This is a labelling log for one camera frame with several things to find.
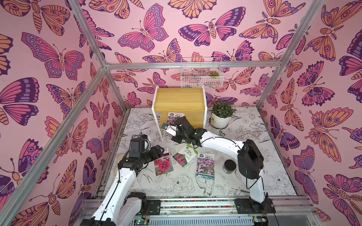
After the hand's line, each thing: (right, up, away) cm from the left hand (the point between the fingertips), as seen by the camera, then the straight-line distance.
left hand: (161, 149), depth 82 cm
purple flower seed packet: (+27, -12, +6) cm, 30 cm away
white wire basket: (+23, +49, +24) cm, 59 cm away
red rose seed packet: (0, -12, +8) cm, 14 cm away
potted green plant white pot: (+38, +23, +11) cm, 46 cm away
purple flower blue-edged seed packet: (+6, +19, +11) cm, 23 cm away
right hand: (+6, +12, +5) cm, 15 cm away
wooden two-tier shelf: (+18, +28, -2) cm, 33 cm away
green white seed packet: (+15, -6, +11) cm, 19 cm away
